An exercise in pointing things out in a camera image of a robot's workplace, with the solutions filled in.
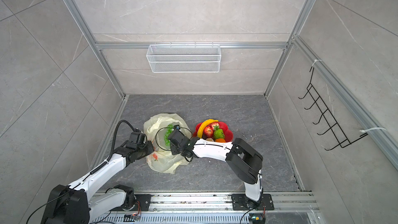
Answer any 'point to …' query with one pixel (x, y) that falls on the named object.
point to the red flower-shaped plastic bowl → (228, 135)
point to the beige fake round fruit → (210, 139)
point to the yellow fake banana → (203, 125)
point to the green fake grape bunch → (169, 129)
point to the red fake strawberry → (208, 131)
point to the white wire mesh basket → (184, 58)
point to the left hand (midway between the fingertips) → (151, 143)
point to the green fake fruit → (218, 132)
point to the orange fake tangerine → (220, 140)
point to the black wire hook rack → (331, 123)
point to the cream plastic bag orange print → (161, 159)
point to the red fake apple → (215, 125)
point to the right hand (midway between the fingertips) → (174, 145)
